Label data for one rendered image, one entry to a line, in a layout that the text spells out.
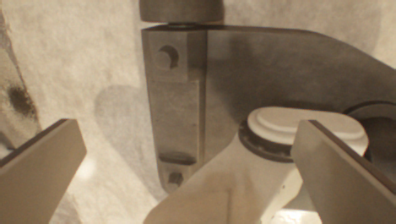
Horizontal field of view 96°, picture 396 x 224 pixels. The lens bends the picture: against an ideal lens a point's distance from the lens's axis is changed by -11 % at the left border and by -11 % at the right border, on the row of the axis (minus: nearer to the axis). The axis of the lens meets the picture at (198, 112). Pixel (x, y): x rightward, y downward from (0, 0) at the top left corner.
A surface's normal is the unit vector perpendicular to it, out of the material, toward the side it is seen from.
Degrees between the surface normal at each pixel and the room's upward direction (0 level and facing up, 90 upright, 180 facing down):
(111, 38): 0
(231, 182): 90
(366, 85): 0
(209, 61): 0
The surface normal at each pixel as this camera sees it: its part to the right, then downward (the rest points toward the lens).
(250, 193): 0.00, -0.88
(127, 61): -0.20, 0.47
